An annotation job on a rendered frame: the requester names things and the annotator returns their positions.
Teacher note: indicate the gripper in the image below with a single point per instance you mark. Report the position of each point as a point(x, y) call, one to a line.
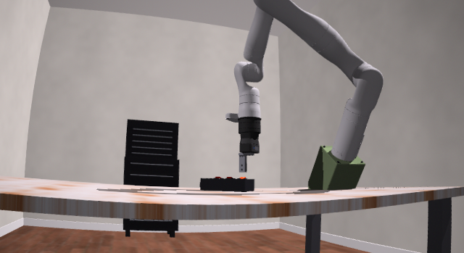
point(249, 130)

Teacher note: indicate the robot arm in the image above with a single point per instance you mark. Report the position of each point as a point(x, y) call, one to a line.
point(319, 35)

